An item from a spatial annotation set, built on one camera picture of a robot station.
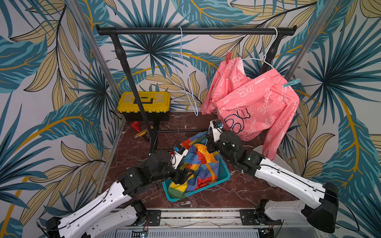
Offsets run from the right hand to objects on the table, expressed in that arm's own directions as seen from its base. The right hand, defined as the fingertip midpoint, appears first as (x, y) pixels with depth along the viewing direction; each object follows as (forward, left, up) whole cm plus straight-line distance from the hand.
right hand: (207, 134), depth 72 cm
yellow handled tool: (+20, +42, -25) cm, 53 cm away
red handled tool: (+29, +48, -26) cm, 62 cm away
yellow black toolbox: (+34, +31, -12) cm, 47 cm away
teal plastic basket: (-11, -10, -23) cm, 28 cm away
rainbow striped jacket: (-11, +3, -5) cm, 13 cm away
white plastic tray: (-3, -45, -25) cm, 51 cm away
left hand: (-16, +10, -6) cm, 20 cm away
